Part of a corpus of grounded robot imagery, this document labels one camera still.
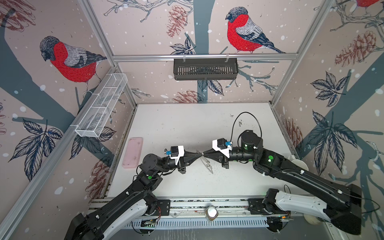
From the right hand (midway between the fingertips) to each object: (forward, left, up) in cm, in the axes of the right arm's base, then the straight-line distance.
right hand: (202, 154), depth 61 cm
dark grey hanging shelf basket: (+67, 0, 0) cm, 67 cm away
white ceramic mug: (+7, -51, -21) cm, 55 cm away
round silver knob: (-18, -4, -19) cm, 27 cm away
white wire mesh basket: (+24, +55, +4) cm, 60 cm away
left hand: (-3, +1, +3) cm, 4 cm away
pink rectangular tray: (+13, +46, -28) cm, 55 cm away
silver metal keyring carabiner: (-5, -2, +3) cm, 7 cm away
